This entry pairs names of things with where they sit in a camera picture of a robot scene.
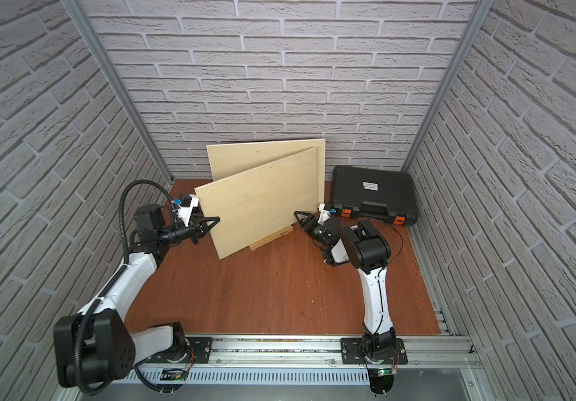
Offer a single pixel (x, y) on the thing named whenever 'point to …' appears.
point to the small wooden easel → (279, 234)
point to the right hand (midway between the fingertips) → (299, 214)
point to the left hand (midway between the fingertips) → (218, 216)
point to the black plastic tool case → (378, 193)
